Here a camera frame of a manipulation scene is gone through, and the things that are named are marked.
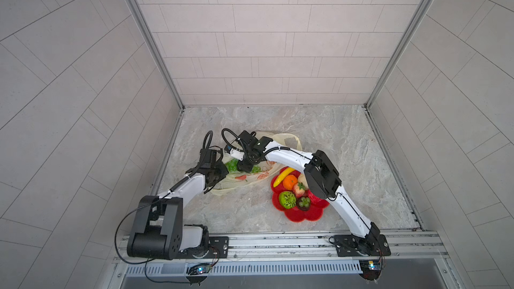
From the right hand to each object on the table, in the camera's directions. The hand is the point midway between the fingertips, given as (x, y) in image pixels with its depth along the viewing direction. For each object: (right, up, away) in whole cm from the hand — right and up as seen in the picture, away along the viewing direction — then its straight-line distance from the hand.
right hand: (240, 164), depth 94 cm
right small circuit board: (+49, -31, -26) cm, 63 cm away
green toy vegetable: (-3, +1, -7) cm, 8 cm away
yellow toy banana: (+19, -2, -11) cm, 22 cm away
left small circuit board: (-10, -29, -28) cm, 41 cm away
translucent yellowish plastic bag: (0, -6, -9) cm, 10 cm away
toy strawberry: (+25, -6, -17) cm, 31 cm away
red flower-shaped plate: (+31, -16, -15) cm, 38 cm away
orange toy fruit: (+22, -5, -11) cm, 25 cm away
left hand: (-6, -1, -2) cm, 6 cm away
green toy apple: (+20, -10, -17) cm, 28 cm away
